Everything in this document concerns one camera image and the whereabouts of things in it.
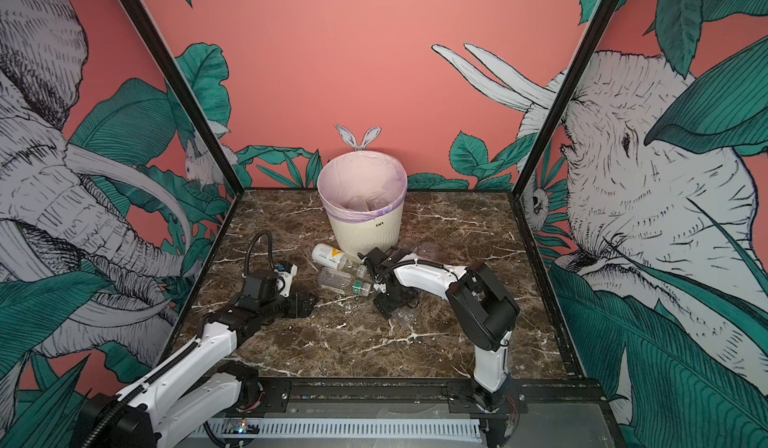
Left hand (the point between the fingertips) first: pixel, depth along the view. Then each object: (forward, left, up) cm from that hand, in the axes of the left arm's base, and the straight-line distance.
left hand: (305, 293), depth 85 cm
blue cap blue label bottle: (-6, -29, -6) cm, 30 cm away
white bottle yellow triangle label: (+12, -7, -1) cm, 14 cm away
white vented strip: (-32, -13, -7) cm, 35 cm away
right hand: (-2, -24, -5) cm, 25 cm away
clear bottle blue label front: (+33, -15, +2) cm, 36 cm away
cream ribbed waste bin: (+18, -13, +1) cm, 22 cm away
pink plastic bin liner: (+33, -16, +10) cm, 38 cm away
